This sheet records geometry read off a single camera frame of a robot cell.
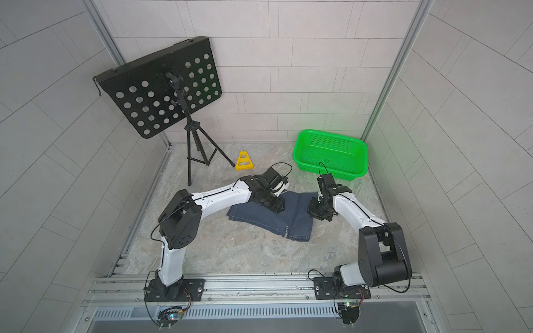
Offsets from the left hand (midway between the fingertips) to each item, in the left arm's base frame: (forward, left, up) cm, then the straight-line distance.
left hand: (285, 206), depth 88 cm
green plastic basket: (+34, -23, -2) cm, 41 cm away
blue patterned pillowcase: (-6, -3, -3) cm, 7 cm away
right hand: (-2, -10, -1) cm, 10 cm away
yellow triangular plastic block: (+28, +21, -4) cm, 35 cm away
